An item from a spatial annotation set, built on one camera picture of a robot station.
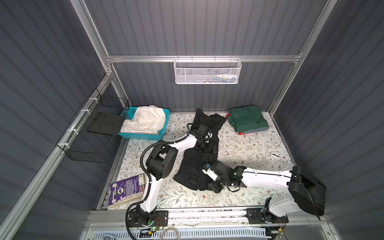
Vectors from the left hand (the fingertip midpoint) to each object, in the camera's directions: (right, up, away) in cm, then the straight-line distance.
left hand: (211, 150), depth 97 cm
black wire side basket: (-60, +12, -23) cm, 66 cm away
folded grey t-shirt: (+33, +12, +8) cm, 36 cm away
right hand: (-1, -18, -14) cm, 23 cm away
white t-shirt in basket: (-46, +21, +17) cm, 53 cm away
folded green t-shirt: (+27, +22, +12) cm, 36 cm away
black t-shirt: (-14, -12, -12) cm, 22 cm away
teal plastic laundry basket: (-61, +25, +16) cm, 68 cm away
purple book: (-48, -20, -16) cm, 54 cm away
